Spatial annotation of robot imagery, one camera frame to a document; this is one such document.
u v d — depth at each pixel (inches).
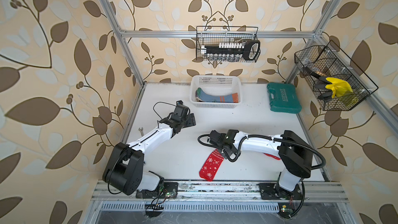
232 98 41.2
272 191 28.9
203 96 41.3
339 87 27.1
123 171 16.8
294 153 18.5
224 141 24.8
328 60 31.1
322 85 25.7
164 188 29.3
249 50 33.0
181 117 26.8
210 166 32.2
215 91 45.5
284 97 41.3
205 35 35.9
